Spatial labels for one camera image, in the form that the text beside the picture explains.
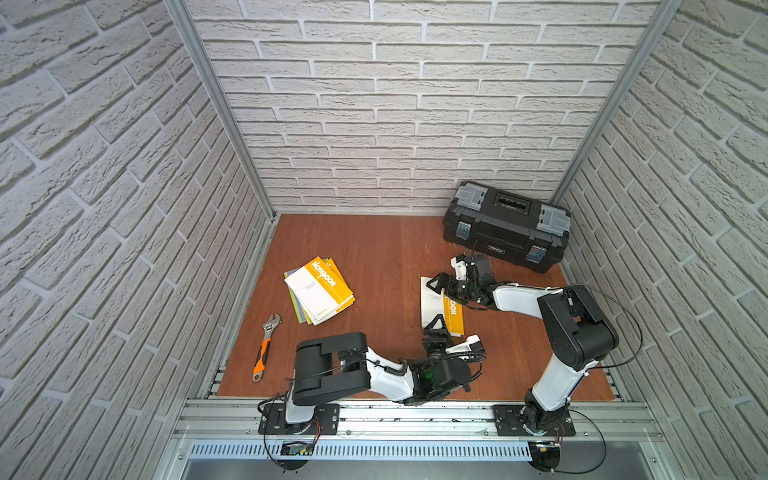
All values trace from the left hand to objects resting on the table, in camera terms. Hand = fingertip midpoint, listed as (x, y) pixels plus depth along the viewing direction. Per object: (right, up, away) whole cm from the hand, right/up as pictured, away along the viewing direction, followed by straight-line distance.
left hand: (445, 323), depth 81 cm
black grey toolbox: (+27, +27, +13) cm, 40 cm away
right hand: (0, +8, +15) cm, 17 cm away
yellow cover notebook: (-39, +8, +14) cm, 42 cm away
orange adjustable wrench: (-52, -4, +8) cm, 53 cm away
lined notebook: (-1, +3, +12) cm, 12 cm away
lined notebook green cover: (-44, +1, +11) cm, 45 cm away
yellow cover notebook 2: (-40, -1, +8) cm, 40 cm away
